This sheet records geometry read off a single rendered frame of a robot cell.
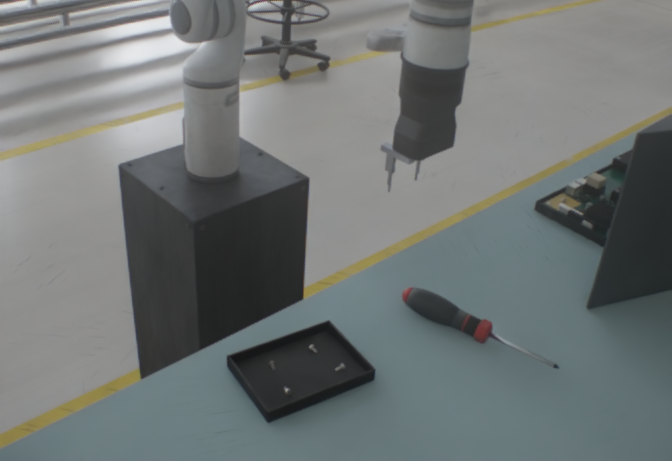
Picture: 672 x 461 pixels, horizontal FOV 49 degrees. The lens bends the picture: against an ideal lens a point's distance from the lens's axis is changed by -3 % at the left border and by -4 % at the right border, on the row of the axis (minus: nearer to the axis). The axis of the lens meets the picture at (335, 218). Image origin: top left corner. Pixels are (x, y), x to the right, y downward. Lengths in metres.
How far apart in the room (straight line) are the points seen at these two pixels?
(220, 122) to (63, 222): 1.67
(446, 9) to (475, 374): 0.38
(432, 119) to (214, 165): 0.50
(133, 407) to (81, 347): 1.61
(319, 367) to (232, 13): 0.65
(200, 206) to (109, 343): 1.11
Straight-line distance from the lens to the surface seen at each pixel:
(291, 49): 4.17
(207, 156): 1.27
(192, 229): 1.20
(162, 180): 1.31
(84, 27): 4.40
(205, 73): 1.21
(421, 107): 0.87
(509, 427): 0.69
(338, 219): 2.82
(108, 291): 2.48
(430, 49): 0.85
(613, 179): 1.10
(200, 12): 1.16
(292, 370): 0.70
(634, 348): 0.81
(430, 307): 0.76
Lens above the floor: 1.48
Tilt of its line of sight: 32 degrees down
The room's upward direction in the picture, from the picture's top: 4 degrees clockwise
